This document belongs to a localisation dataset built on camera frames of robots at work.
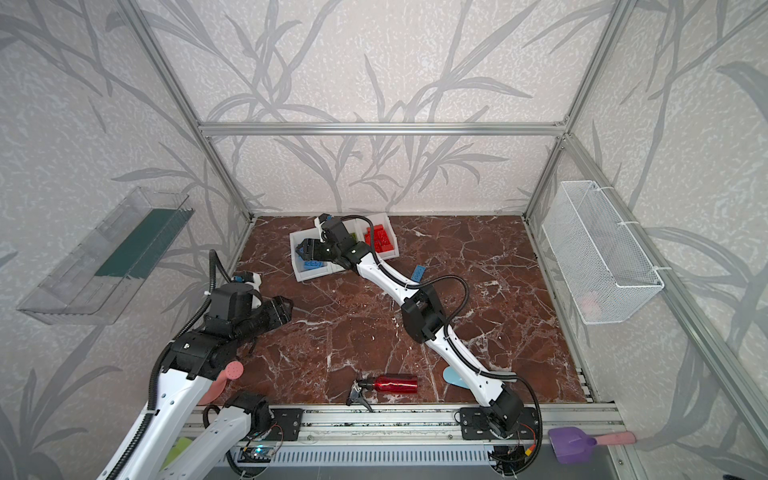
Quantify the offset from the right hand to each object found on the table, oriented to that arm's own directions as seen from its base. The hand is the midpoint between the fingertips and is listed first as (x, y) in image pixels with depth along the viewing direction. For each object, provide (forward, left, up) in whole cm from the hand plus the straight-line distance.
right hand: (305, 241), depth 95 cm
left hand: (-24, -3, +7) cm, 25 cm away
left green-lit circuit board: (-55, +4, -13) cm, 57 cm away
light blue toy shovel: (-38, -45, -14) cm, 60 cm away
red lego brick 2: (+10, -23, -13) cm, 28 cm away
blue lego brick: (-5, -37, -13) cm, 39 cm away
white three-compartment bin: (+7, +7, -8) cm, 12 cm away
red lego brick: (+14, -22, -11) cm, 28 cm away
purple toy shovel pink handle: (-54, -72, -12) cm, 90 cm away
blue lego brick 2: (-1, +1, -12) cm, 12 cm away
